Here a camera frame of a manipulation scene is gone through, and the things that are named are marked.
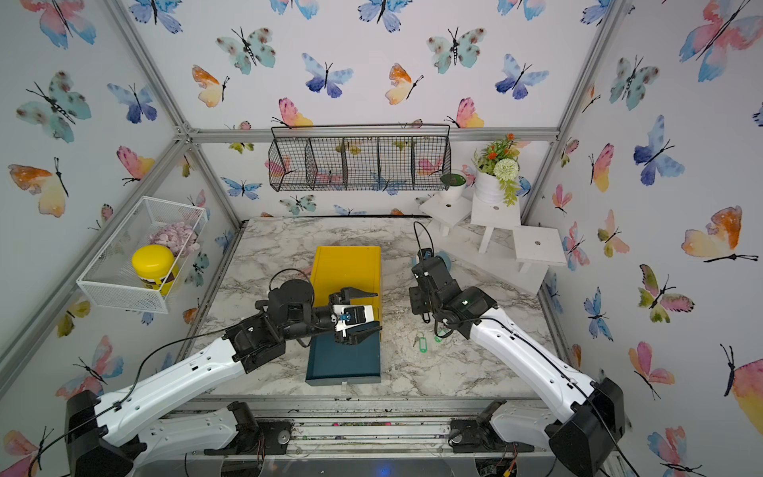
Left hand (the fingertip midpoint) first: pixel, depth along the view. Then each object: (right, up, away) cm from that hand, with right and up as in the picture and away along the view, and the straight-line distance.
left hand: (377, 305), depth 65 cm
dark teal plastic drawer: (-12, -17, +13) cm, 25 cm away
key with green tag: (+13, -16, +25) cm, 32 cm away
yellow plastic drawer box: (-6, +7, +15) cm, 18 cm away
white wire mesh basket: (-56, +6, -2) cm, 57 cm away
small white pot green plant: (+23, +34, +36) cm, 55 cm away
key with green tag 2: (+17, -15, +25) cm, 34 cm away
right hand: (+11, +3, +12) cm, 16 cm away
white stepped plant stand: (+36, +17, +38) cm, 55 cm away
